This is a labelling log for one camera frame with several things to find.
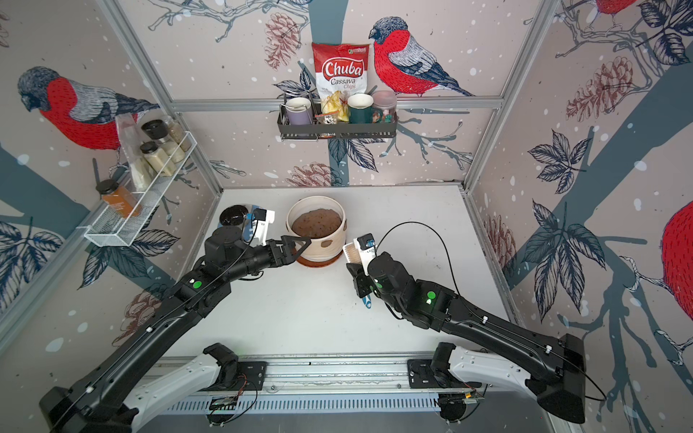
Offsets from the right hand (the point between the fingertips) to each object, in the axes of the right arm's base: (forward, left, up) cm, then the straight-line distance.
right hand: (350, 262), depth 70 cm
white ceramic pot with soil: (+25, +12, -14) cm, 31 cm away
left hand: (+2, +10, +7) cm, 13 cm away
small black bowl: (+31, +50, -19) cm, 62 cm away
